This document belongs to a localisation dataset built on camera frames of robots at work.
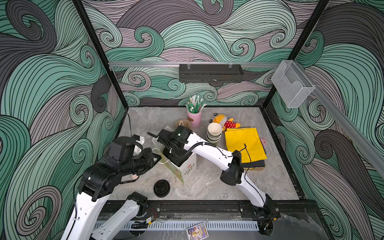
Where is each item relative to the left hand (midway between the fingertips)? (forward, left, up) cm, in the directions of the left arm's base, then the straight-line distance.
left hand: (163, 156), depth 60 cm
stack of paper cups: (+23, -25, -14) cm, 37 cm away
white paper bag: (-2, -8, -10) cm, 13 cm away
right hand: (+6, -6, -17) cm, 19 cm away
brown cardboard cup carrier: (+38, -8, -25) cm, 46 cm away
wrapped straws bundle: (+44, -14, -13) cm, 48 cm away
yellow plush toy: (+37, -36, -25) cm, 58 cm away
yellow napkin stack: (+22, -47, -22) cm, 56 cm away
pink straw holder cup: (+39, -16, -22) cm, 47 cm away
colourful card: (-23, -16, -28) cm, 39 cm away
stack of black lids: (-5, +4, -28) cm, 29 cm away
